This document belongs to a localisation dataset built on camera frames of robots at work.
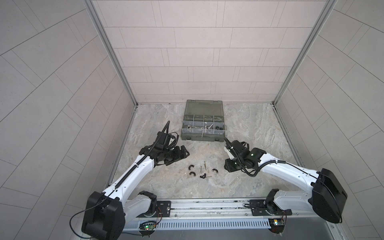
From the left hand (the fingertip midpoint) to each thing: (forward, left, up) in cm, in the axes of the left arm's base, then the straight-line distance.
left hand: (187, 154), depth 79 cm
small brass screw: (-2, -10, -10) cm, 14 cm away
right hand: (-6, -20, -6) cm, 22 cm away
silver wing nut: (+24, +1, -8) cm, 25 cm away
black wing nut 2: (-5, -15, -9) cm, 18 cm away
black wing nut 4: (-9, -9, -9) cm, 15 cm away
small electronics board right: (-30, -43, -10) cm, 53 cm away
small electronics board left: (-31, +16, -6) cm, 36 cm away
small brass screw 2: (-4, -7, -10) cm, 13 cm away
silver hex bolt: (+23, -14, -7) cm, 28 cm away
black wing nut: (-3, -2, -9) cm, 10 cm away
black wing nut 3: (-7, -3, -10) cm, 12 cm away
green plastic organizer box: (+28, -9, -7) cm, 30 cm away
